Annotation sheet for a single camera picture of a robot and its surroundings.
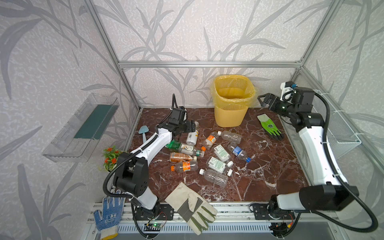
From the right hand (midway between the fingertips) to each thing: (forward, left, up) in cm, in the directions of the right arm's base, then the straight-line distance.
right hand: (264, 95), depth 73 cm
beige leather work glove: (-45, +33, -36) cm, 67 cm away
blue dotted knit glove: (-44, +77, -37) cm, 96 cm away
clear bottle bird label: (-12, +41, -33) cm, 54 cm away
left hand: (0, +37, -20) cm, 42 cm away
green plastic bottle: (-7, +50, -36) cm, 62 cm away
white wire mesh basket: (-23, -27, -4) cm, 36 cm away
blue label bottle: (-14, +9, -34) cm, 37 cm away
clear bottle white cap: (-3, +12, -33) cm, 35 cm away
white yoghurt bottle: (-4, +38, -33) cm, 50 cm away
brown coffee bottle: (-17, +45, -33) cm, 58 cm away
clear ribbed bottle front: (-28, +26, -33) cm, 50 cm away
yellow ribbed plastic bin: (+11, +11, -28) cm, 32 cm away
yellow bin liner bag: (+30, +9, -21) cm, 38 cm away
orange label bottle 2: (-4, +25, -33) cm, 42 cm away
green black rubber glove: (+9, -18, -38) cm, 43 cm away
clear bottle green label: (-22, +21, -35) cm, 46 cm away
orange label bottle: (-23, +41, -33) cm, 57 cm away
